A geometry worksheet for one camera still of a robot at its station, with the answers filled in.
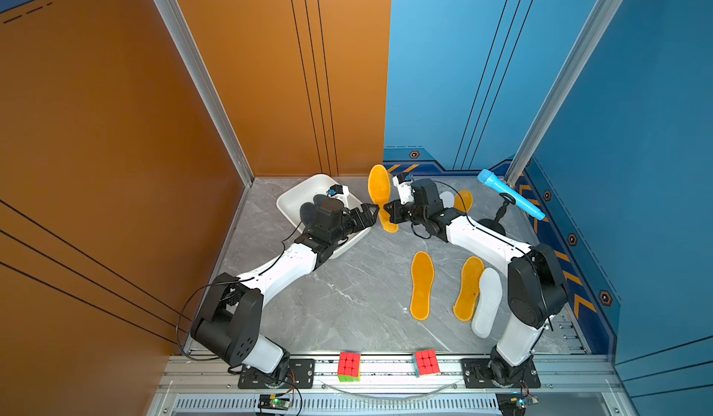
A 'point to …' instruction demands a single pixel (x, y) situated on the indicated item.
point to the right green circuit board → (512, 403)
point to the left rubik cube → (349, 367)
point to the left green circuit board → (274, 402)
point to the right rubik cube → (425, 362)
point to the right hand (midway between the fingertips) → (387, 205)
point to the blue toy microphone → (510, 192)
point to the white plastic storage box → (351, 240)
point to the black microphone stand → (496, 225)
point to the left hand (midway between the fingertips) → (372, 207)
